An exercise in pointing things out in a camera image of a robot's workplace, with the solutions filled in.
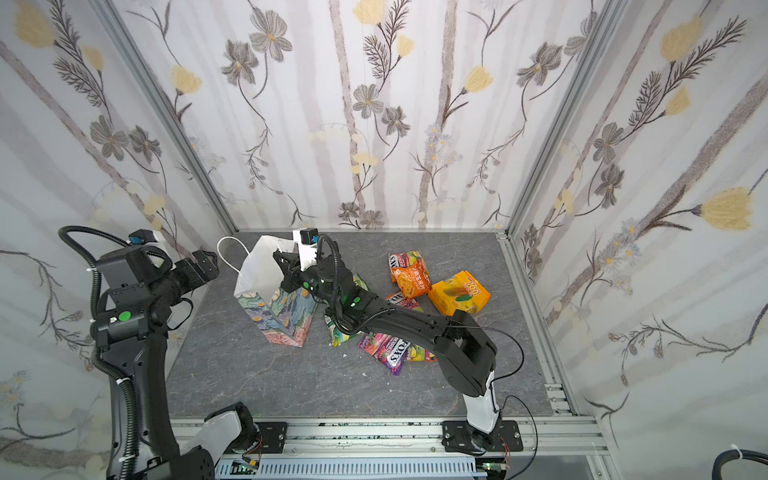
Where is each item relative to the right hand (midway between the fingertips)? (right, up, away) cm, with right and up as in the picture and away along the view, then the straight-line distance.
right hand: (265, 246), depth 65 cm
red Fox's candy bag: (+32, -3, +43) cm, 54 cm away
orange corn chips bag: (+36, -10, +37) cm, 52 cm away
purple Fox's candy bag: (+28, -30, +22) cm, 46 cm away
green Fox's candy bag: (+12, -27, +25) cm, 39 cm away
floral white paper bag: (-1, -18, +13) cm, 22 cm away
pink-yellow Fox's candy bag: (+34, -18, +33) cm, 51 cm away
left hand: (-18, -1, +2) cm, 18 cm away
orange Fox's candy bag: (+35, -31, +22) cm, 51 cm away
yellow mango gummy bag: (+52, -14, +32) cm, 62 cm away
